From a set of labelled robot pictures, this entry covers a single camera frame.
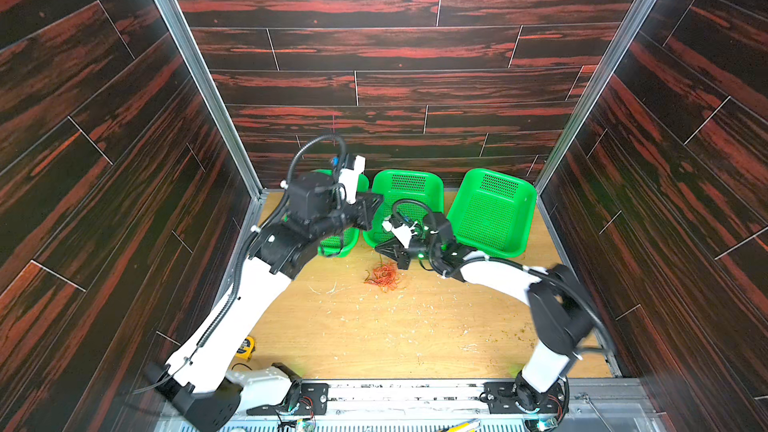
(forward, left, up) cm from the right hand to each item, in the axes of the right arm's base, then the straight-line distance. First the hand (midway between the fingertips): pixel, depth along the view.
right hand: (381, 242), depth 84 cm
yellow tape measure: (-26, +36, -15) cm, 47 cm away
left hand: (-4, -2, +23) cm, 24 cm away
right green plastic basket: (+27, -40, -18) cm, 52 cm away
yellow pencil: (-41, -22, -17) cm, 50 cm away
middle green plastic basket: (+36, -11, -16) cm, 41 cm away
